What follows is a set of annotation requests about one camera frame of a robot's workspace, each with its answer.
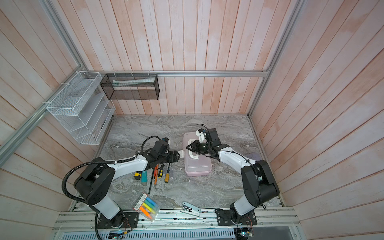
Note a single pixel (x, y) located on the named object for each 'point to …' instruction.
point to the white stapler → (190, 209)
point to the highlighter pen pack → (147, 206)
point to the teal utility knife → (144, 177)
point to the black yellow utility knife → (137, 175)
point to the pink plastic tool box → (196, 164)
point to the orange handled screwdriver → (167, 175)
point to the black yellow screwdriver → (160, 173)
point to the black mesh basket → (131, 86)
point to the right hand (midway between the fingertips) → (187, 147)
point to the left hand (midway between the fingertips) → (175, 158)
